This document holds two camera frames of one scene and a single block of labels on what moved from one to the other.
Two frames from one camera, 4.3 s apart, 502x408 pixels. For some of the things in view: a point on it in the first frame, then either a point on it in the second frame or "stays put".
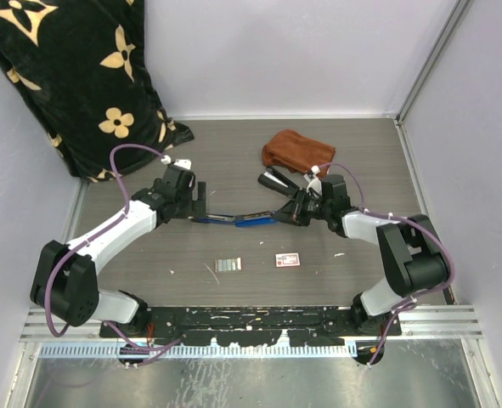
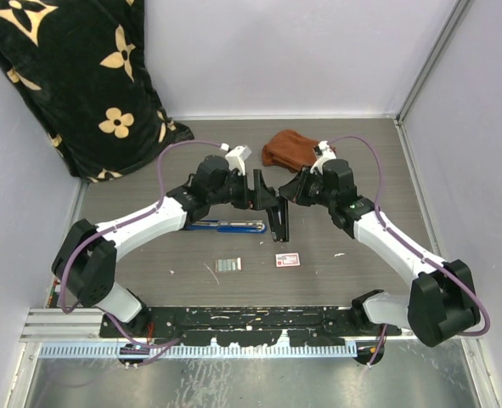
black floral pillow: x=81 y=65 stays put
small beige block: x=228 y=264 stays put
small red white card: x=287 y=259 stays put
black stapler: x=275 y=180 -> x=279 y=222
